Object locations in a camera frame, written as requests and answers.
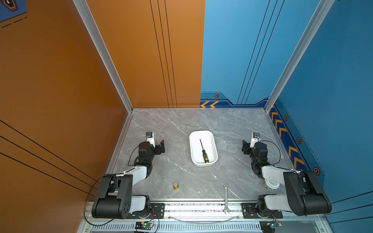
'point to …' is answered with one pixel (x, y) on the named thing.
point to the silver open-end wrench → (226, 208)
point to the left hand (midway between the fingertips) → (156, 139)
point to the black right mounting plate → (248, 210)
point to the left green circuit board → (144, 225)
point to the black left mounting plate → (158, 208)
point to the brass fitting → (176, 186)
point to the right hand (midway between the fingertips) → (249, 141)
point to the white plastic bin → (203, 147)
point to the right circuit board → (269, 226)
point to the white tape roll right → (272, 185)
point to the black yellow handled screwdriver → (204, 154)
